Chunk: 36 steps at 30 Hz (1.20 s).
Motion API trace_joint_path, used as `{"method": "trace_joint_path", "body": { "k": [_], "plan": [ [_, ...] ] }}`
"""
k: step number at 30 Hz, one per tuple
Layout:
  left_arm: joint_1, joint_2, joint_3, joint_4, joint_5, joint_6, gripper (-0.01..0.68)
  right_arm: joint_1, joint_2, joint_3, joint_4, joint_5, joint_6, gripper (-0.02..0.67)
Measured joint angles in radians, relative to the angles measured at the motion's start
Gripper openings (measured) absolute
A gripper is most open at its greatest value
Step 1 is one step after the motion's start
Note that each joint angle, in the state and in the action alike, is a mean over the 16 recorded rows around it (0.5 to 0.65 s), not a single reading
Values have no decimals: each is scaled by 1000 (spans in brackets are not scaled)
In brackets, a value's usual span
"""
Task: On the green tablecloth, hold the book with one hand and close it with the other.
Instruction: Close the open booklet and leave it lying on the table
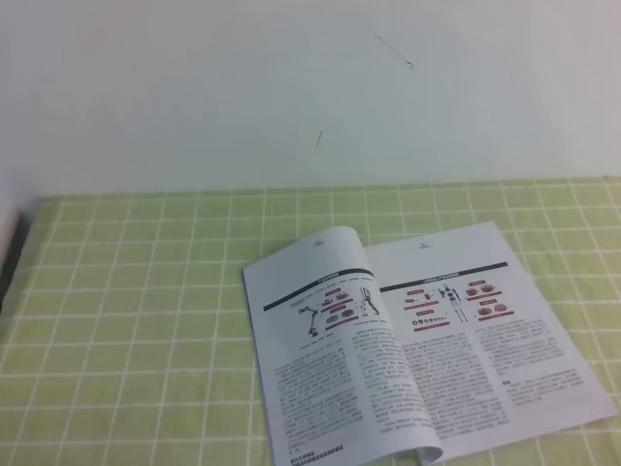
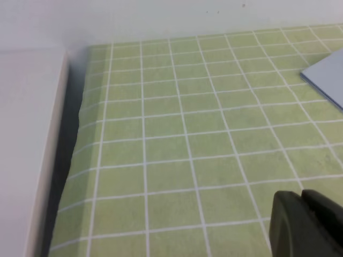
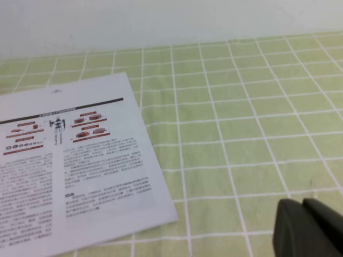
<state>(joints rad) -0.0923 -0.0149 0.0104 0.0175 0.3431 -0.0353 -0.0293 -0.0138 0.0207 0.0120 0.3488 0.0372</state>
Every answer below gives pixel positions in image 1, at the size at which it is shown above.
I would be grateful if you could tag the white robotics magazine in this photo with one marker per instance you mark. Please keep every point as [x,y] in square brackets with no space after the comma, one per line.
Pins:
[440,345]

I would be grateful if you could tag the green checkered tablecloth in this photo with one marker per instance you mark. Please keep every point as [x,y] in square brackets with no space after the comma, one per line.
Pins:
[124,334]

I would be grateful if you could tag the dark object at left edge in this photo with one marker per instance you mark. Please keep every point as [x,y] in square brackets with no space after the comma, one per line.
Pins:
[14,232]

